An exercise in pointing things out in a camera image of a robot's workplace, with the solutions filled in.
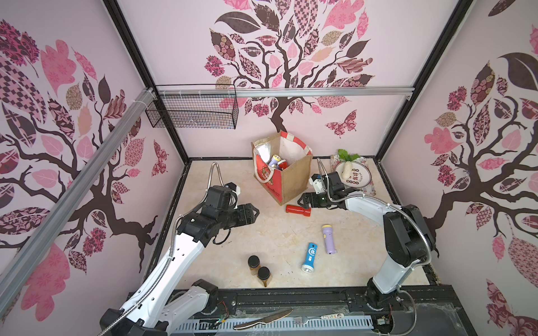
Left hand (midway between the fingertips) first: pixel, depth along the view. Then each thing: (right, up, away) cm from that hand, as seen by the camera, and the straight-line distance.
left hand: (251, 218), depth 73 cm
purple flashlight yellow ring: (+9, +24, +33) cm, 42 cm away
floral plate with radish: (+53, +18, +40) cm, 69 cm away
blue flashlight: (+23, -17, +8) cm, 30 cm away
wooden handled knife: (+5, -34, -4) cm, 35 cm away
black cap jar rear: (+1, -17, 0) cm, 17 cm away
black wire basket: (-38, +54, +49) cm, 82 cm away
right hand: (+23, +5, +20) cm, 31 cm away
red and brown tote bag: (+12, +11, +16) cm, 23 cm away
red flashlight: (+20, 0, +21) cm, 29 cm away
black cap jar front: (+5, -20, -1) cm, 20 cm away
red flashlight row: (+13, +22, +31) cm, 40 cm away
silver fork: (+18, -34, -4) cm, 39 cm away
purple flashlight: (+32, -12, +12) cm, 36 cm away
